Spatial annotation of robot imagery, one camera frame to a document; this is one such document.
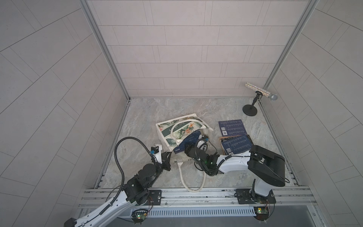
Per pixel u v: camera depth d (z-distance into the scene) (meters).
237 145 0.87
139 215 0.65
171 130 0.79
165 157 0.69
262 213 0.68
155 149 0.64
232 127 0.97
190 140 0.89
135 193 0.56
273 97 0.87
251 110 1.07
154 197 0.71
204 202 0.71
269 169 0.45
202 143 0.72
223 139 0.89
